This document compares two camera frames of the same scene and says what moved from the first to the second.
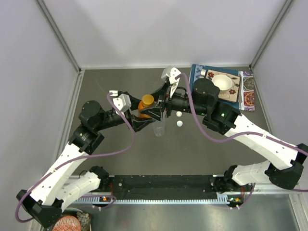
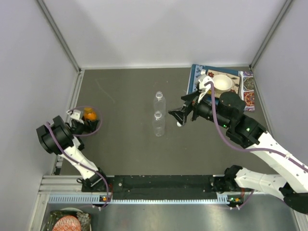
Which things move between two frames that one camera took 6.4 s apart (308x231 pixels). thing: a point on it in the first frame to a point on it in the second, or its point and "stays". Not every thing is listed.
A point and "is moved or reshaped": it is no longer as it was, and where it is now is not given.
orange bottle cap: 147,100 is moved or reshaped
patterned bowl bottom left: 73,219 stays
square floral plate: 231,94 stays
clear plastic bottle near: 158,128 stays
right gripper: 162,92 to 191,104
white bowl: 222,81 stays
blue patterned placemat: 246,99 stays
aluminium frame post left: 59,35 stays
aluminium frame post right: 285,8 stays
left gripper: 136,125 to 92,126
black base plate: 138,184 stays
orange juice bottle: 140,108 is moved or reshaped
